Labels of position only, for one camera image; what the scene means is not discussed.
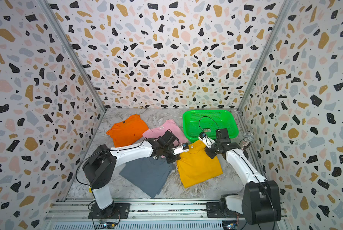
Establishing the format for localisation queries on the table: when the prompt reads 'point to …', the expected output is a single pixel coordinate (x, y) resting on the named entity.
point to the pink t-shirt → (154, 133)
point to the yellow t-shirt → (196, 166)
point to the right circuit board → (229, 224)
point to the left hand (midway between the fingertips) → (181, 155)
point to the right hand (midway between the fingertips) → (208, 146)
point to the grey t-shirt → (149, 174)
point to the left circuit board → (107, 225)
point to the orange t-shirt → (128, 131)
